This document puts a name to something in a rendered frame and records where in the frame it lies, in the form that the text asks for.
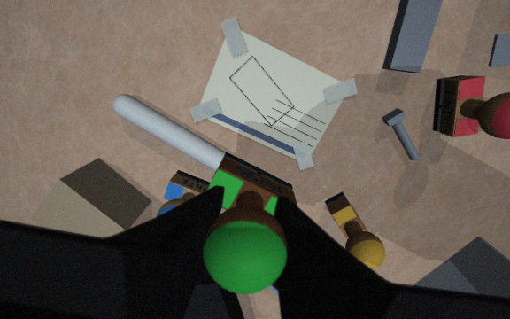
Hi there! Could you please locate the blue and brown rubber stamp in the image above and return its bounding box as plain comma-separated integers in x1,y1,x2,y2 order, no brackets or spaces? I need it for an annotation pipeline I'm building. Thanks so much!
156,170,210,217

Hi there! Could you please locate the grey cylinder with black end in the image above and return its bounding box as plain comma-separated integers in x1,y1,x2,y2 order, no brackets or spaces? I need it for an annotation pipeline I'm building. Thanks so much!
112,94,226,172

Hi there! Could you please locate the white inspection card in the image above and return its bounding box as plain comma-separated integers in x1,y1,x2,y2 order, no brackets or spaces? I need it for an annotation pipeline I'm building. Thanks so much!
189,16,358,170

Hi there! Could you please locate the red rubber stamp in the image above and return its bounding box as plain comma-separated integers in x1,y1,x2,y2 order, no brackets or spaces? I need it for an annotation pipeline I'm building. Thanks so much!
433,75,510,139

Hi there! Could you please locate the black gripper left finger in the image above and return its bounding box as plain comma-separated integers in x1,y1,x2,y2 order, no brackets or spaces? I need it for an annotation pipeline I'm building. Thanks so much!
0,185,225,319

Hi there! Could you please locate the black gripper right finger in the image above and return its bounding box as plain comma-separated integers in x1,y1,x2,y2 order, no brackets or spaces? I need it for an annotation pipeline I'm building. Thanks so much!
274,196,510,319

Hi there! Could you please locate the green and brown stamp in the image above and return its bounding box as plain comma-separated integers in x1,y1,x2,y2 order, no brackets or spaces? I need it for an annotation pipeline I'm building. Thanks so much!
203,152,298,294

